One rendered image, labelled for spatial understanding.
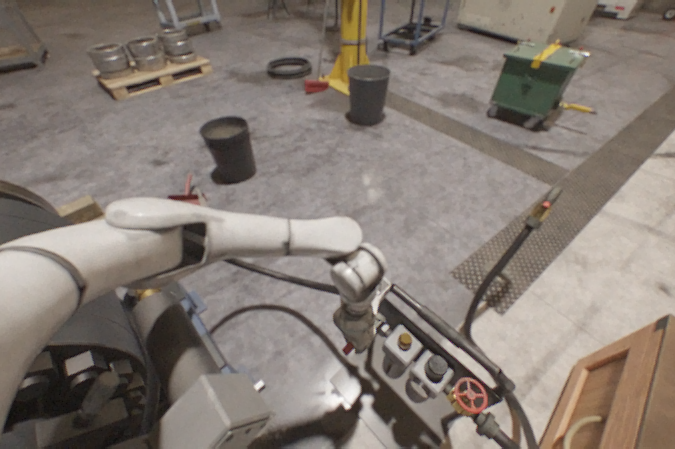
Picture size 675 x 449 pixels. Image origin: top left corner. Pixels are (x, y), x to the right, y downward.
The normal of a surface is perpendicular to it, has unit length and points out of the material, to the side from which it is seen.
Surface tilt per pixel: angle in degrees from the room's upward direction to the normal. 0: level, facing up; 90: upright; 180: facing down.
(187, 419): 23
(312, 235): 30
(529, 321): 0
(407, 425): 0
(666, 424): 0
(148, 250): 85
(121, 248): 77
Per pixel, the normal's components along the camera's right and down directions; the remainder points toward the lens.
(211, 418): -0.29, -0.44
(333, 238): 0.18, -0.32
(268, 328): -0.02, -0.68
